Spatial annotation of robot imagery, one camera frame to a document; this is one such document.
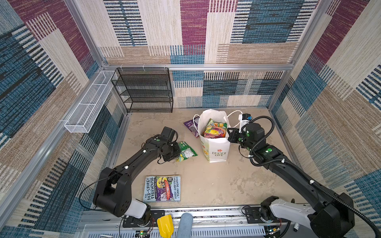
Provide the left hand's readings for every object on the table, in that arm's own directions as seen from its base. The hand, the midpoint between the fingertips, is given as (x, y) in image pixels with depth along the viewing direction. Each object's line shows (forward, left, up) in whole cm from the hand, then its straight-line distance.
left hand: (180, 151), depth 85 cm
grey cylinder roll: (-34, -3, -7) cm, 35 cm away
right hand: (+4, -25, +13) cm, 28 cm away
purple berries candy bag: (+26, -6, -8) cm, 28 cm away
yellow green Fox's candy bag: (+15, -18, +6) cm, 24 cm away
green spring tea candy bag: (+2, -3, -4) cm, 6 cm away
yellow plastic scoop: (-34, +7, -10) cm, 36 cm away
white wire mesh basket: (+4, +45, +23) cm, 51 cm away
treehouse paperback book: (-17, +9, -9) cm, 21 cm away
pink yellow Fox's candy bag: (+8, -19, +8) cm, 22 cm away
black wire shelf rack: (+48, +28, +6) cm, 56 cm away
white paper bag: (-2, -18, +4) cm, 19 cm away
